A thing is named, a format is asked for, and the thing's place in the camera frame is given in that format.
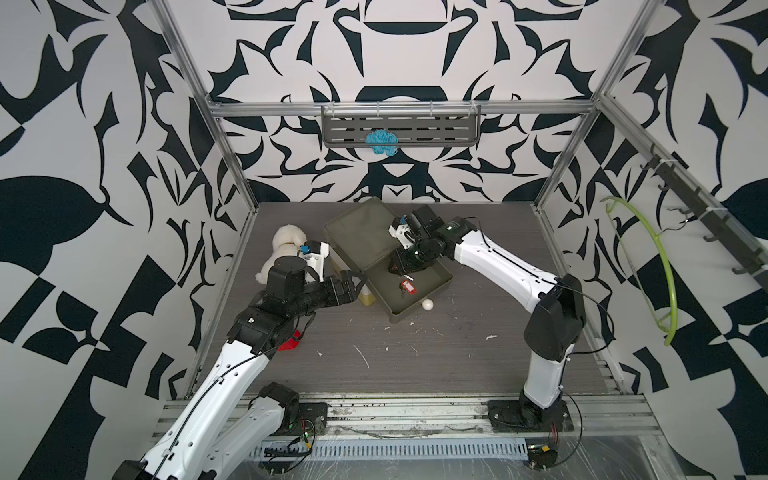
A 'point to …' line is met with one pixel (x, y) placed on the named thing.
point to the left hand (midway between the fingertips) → (351, 274)
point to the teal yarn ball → (377, 136)
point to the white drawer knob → (427, 304)
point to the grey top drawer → (386, 286)
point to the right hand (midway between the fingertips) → (393, 263)
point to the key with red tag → (408, 286)
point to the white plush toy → (286, 242)
